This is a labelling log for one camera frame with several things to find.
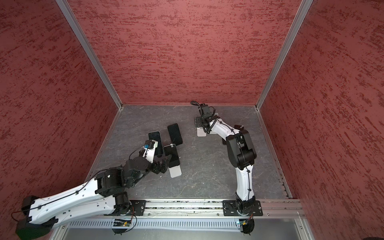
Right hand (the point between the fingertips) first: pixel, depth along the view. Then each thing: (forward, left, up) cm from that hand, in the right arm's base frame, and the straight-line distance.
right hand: (201, 122), depth 100 cm
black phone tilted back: (-9, +18, 0) cm, 20 cm away
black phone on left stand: (-23, +18, +6) cm, 30 cm away
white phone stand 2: (-4, +1, -6) cm, 8 cm away
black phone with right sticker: (-11, -15, -8) cm, 21 cm away
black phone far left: (-15, +27, +7) cm, 32 cm away
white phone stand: (-31, +17, -6) cm, 36 cm away
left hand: (-30, +21, +12) cm, 39 cm away
